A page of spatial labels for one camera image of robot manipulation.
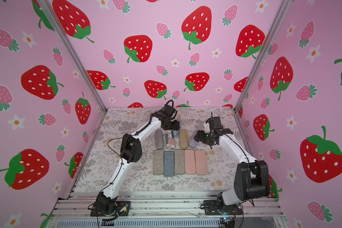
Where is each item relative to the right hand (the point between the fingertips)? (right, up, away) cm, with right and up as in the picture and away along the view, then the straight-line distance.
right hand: (201, 137), depth 88 cm
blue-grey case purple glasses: (-21, -17, 0) cm, 27 cm away
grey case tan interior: (-4, -5, +10) cm, 11 cm away
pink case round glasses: (0, -17, +1) cm, 17 cm away
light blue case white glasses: (-16, +1, +13) cm, 21 cm away
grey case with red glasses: (-14, -15, 0) cm, 21 cm away
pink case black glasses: (-7, -17, 0) cm, 19 cm away
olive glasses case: (-11, -5, +9) cm, 15 cm away
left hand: (-15, +6, +15) cm, 22 cm away
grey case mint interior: (-27, -16, 0) cm, 32 cm away
